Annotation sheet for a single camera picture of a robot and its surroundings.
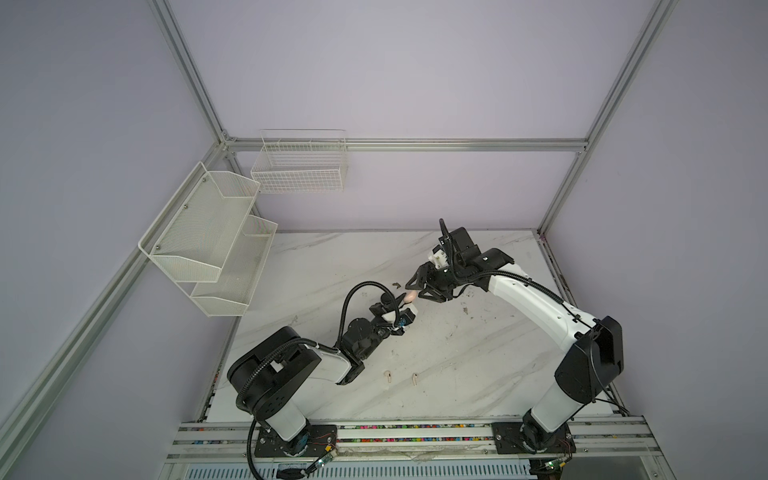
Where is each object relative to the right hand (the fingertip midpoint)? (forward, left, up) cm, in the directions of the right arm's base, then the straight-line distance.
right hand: (405, 293), depth 77 cm
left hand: (+3, 0, -6) cm, 6 cm away
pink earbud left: (-14, +5, -20) cm, 25 cm away
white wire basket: (+44, +32, +13) cm, 56 cm away
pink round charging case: (0, -2, -2) cm, 2 cm away
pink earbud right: (-15, -2, -21) cm, 26 cm away
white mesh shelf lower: (+7, +53, -10) cm, 55 cm away
